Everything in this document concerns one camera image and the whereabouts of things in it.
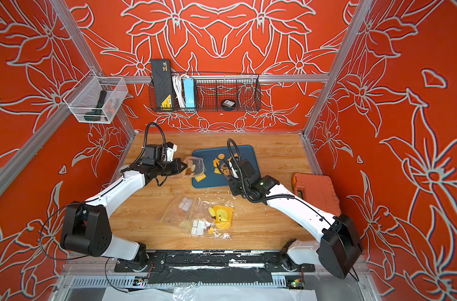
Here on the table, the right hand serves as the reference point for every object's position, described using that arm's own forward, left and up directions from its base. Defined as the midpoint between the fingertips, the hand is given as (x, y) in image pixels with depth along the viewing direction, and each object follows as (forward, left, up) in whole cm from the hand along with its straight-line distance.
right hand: (229, 182), depth 80 cm
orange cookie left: (+20, +9, -12) cm, 25 cm away
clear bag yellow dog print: (+14, +18, -9) cm, 24 cm away
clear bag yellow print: (-11, +9, -14) cm, 20 cm away
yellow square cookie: (+10, +16, -13) cm, 22 cm away
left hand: (+10, +20, 0) cm, 22 cm away
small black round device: (+40, +1, +14) cm, 42 cm away
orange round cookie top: (+25, +5, -13) cm, 29 cm away
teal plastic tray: (+27, -1, -12) cm, 29 cm away
